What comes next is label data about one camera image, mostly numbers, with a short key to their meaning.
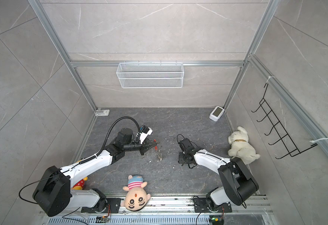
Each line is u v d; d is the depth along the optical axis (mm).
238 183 433
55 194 405
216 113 1114
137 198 687
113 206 731
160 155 927
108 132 1040
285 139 640
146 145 698
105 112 1144
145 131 677
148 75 1009
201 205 732
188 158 647
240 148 856
